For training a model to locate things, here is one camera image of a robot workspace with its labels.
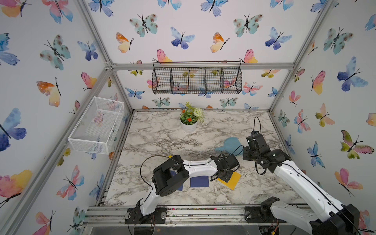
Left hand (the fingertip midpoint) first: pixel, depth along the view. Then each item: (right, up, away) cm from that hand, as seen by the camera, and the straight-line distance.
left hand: (227, 175), depth 87 cm
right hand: (+10, +16, -7) cm, 20 cm away
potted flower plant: (-23, +35, +9) cm, 42 cm away
